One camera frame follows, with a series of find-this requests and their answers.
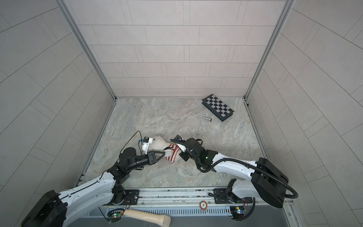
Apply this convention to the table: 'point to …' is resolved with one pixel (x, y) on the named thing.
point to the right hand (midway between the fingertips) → (179, 147)
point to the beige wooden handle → (161, 220)
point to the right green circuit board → (238, 212)
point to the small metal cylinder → (209, 118)
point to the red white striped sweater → (175, 151)
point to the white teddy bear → (158, 144)
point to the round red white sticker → (203, 205)
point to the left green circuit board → (114, 217)
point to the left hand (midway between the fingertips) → (167, 155)
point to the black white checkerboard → (217, 108)
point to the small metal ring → (200, 115)
